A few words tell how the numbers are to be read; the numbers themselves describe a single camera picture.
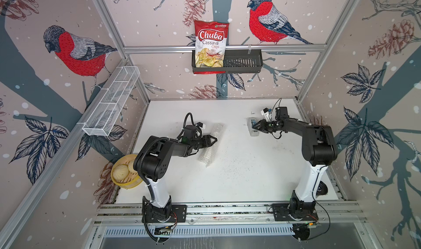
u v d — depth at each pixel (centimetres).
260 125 95
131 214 75
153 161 52
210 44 84
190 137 78
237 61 107
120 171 80
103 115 73
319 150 54
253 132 98
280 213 73
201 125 92
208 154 87
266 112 95
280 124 79
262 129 90
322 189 70
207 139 87
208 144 86
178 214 73
